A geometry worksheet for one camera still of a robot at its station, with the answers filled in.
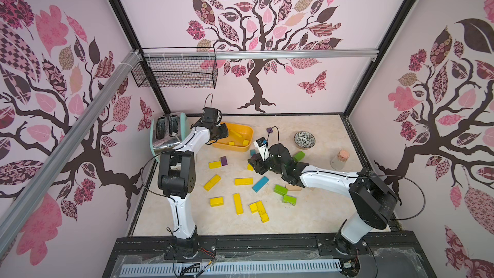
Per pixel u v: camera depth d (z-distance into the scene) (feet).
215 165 3.23
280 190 2.86
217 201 2.75
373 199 1.49
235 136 3.50
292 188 2.90
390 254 2.38
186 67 3.11
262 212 2.68
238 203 2.79
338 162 3.02
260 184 2.95
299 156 3.29
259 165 2.46
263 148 2.41
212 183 3.01
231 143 3.38
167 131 2.91
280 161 2.16
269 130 3.73
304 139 3.50
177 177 1.72
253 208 2.67
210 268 2.29
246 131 3.61
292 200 2.80
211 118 2.55
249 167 2.67
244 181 2.97
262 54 3.05
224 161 3.21
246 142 3.42
